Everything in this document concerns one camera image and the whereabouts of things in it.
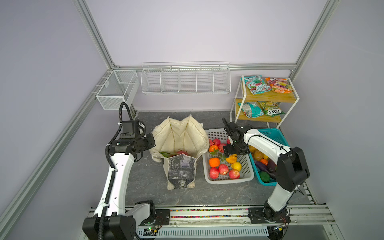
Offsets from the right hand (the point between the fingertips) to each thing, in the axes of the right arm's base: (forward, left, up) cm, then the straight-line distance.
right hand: (234, 155), depth 87 cm
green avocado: (-12, -15, -1) cm, 19 cm away
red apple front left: (-10, +13, -2) cm, 16 cm away
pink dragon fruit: (-1, +40, +3) cm, 40 cm away
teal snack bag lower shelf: (+27, -14, +11) cm, 32 cm away
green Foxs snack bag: (+28, -27, +11) cm, 40 cm away
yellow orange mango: (-2, +1, -1) cm, 3 cm away
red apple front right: (-11, +2, -1) cm, 11 cm away
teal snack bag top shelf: (+29, -12, +29) cm, 42 cm away
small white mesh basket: (+43, +76, +18) cm, 89 cm away
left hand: (-1, +44, +16) cm, 47 cm away
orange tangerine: (-4, +12, -2) cm, 13 cm away
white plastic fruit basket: (+14, +9, -3) cm, 17 cm away
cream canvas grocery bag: (+14, +38, +2) cm, 40 cm away
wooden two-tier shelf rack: (+20, -28, +24) cm, 42 cm away
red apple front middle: (-8, +7, -3) cm, 11 cm away
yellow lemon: (-5, -1, -3) cm, 6 cm away
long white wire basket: (+46, +30, +23) cm, 59 cm away
